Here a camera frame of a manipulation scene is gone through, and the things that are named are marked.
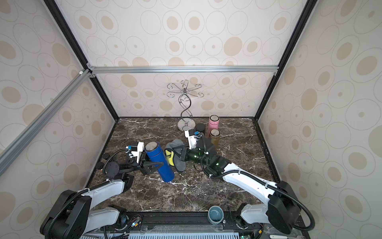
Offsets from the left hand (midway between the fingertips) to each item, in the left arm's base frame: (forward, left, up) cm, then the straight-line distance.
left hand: (165, 162), depth 64 cm
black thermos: (+27, -16, -7) cm, 32 cm away
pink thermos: (+31, -24, -7) cm, 40 cm away
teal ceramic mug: (-15, -24, -27) cm, 39 cm away
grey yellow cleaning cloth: (+6, -2, 0) cm, 7 cm away
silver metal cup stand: (+46, -6, -25) cm, 53 cm away
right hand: (+9, -5, -2) cm, 10 cm away
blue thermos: (0, +3, +6) cm, 7 cm away
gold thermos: (+21, -24, -7) cm, 33 cm away
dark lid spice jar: (+13, +39, -18) cm, 46 cm away
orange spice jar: (+12, +48, -29) cm, 57 cm away
